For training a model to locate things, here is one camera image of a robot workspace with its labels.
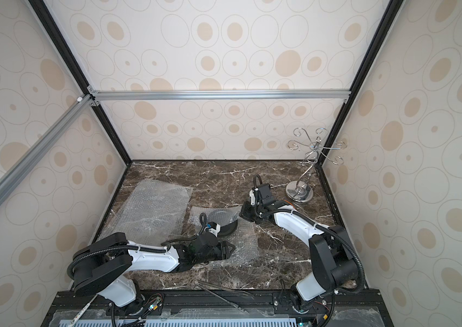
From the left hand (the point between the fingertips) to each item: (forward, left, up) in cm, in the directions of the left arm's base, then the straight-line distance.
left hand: (237, 252), depth 82 cm
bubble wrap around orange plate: (+20, +42, -4) cm, 46 cm away
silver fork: (-23, +56, -3) cm, 61 cm away
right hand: (+16, -4, +4) cm, 17 cm away
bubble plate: (0, -4, -3) cm, 4 cm away
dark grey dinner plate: (+13, +4, +1) cm, 13 cm away
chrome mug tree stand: (+32, -32, -1) cm, 46 cm away
